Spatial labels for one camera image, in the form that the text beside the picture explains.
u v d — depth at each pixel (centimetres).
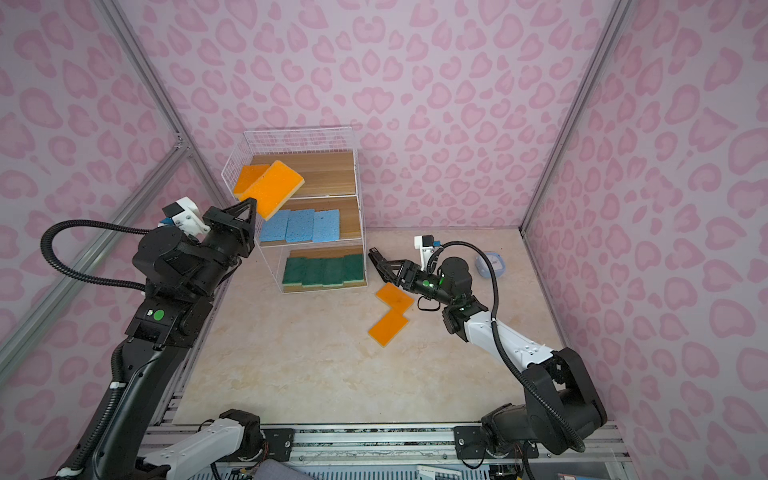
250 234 55
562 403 42
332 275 104
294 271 104
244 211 57
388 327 93
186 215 52
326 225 86
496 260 107
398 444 75
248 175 75
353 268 107
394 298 100
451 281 61
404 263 68
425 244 72
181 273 43
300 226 86
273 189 59
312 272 104
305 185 61
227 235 51
